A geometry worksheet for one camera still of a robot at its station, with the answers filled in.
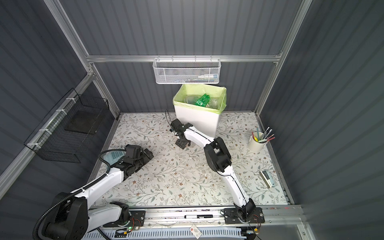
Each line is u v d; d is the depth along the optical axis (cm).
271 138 88
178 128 81
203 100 92
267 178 84
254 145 94
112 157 94
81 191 45
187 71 124
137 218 73
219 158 62
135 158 70
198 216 74
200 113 82
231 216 73
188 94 102
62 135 72
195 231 69
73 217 41
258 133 92
